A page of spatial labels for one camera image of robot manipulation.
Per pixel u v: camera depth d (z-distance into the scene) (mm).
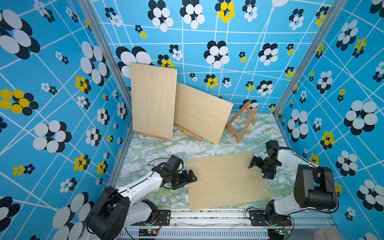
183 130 1042
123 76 988
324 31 753
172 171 670
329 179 433
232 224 725
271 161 713
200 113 935
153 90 880
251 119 1077
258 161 810
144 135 1042
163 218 735
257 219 726
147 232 721
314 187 439
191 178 759
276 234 695
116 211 404
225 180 861
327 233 659
